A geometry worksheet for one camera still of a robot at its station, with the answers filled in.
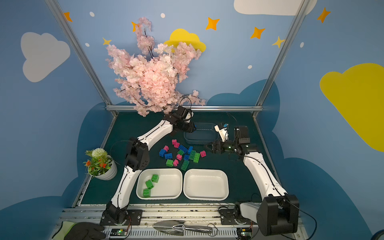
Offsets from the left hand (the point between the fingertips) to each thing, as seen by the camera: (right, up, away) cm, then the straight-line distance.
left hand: (193, 126), depth 99 cm
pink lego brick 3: (+6, -18, -2) cm, 19 cm away
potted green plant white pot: (-48, -19, -24) cm, 57 cm away
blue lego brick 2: (-16, -19, -4) cm, 25 cm away
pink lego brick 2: (-14, -10, +3) cm, 17 cm away
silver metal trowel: (-8, -49, -28) cm, 57 cm away
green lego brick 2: (-22, -30, -15) cm, 40 cm away
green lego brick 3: (-25, -36, -21) cm, 48 cm away
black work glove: (-51, -50, -30) cm, 77 cm away
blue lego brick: (-21, -17, -3) cm, 27 cm away
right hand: (+10, -9, -19) cm, 23 cm away
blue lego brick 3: (-2, -16, -1) cm, 16 cm away
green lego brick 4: (-15, -23, -8) cm, 28 cm away
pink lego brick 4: (-9, -20, -4) cm, 22 cm away
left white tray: (-20, -33, -13) cm, 41 cm away
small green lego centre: (-8, -17, -1) cm, 19 cm away
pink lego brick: (-18, -14, -1) cm, 23 cm away
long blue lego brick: (-7, -15, 0) cm, 16 cm away
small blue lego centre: (-5, -20, -4) cm, 21 cm away
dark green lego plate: (-1, -19, -3) cm, 19 cm away
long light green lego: (+2, -21, -3) cm, 21 cm away
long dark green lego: (-5, -24, -8) cm, 26 cm away
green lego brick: (-26, -33, -15) cm, 44 cm away
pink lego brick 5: (-11, -23, -7) cm, 26 cm away
